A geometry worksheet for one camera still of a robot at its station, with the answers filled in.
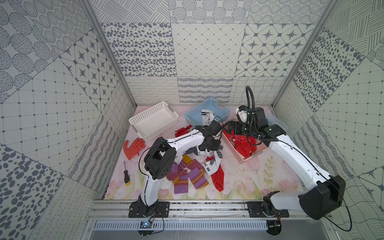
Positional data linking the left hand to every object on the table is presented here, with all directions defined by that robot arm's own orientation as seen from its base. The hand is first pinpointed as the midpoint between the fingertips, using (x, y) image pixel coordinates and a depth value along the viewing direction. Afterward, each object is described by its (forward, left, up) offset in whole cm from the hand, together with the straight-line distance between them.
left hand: (222, 150), depth 87 cm
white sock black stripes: (+29, +8, -2) cm, 30 cm away
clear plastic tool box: (+31, -42, -8) cm, 53 cm away
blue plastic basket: (+31, +18, -5) cm, 36 cm away
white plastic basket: (+27, +48, -6) cm, 56 cm away
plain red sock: (-14, +3, -7) cm, 16 cm away
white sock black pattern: (-8, +6, -5) cm, 11 cm away
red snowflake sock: (+4, -14, -1) cm, 15 cm away
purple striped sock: (-12, +24, -5) cm, 28 cm away
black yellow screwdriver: (-16, +54, -6) cm, 57 cm away
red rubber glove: (+6, +54, -6) cm, 55 cm away
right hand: (+5, -3, +15) cm, 16 cm away
